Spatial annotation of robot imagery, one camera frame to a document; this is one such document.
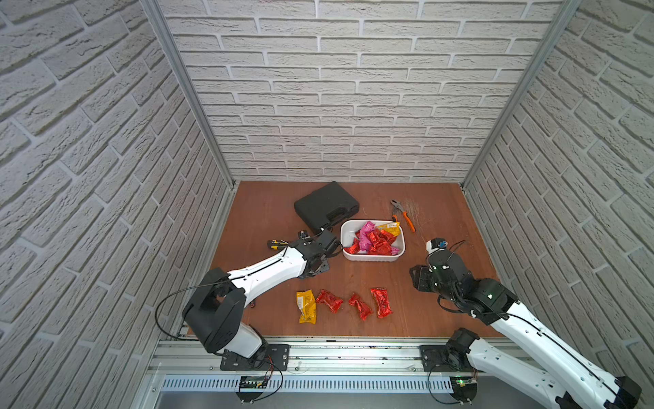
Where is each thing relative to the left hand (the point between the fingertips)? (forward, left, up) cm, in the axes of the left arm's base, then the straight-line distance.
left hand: (321, 262), depth 86 cm
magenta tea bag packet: (+9, -16, -2) cm, 19 cm away
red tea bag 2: (-12, -21, -5) cm, 24 cm away
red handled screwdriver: (-12, +23, -7) cm, 27 cm away
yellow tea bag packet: (-14, +4, -2) cm, 15 cm away
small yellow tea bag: (+14, -28, +1) cm, 31 cm away
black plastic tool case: (+26, -2, 0) cm, 26 cm away
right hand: (-8, -30, +9) cm, 32 cm away
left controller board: (-35, +20, -10) cm, 41 cm away
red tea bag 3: (+8, -13, -4) cm, 16 cm away
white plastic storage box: (+9, -19, 0) cm, 21 cm away
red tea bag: (-15, -14, -4) cm, 21 cm away
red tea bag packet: (-12, -4, -4) cm, 14 cm away
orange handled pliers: (+29, -33, -5) cm, 45 cm away
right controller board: (-36, -41, -6) cm, 55 cm away
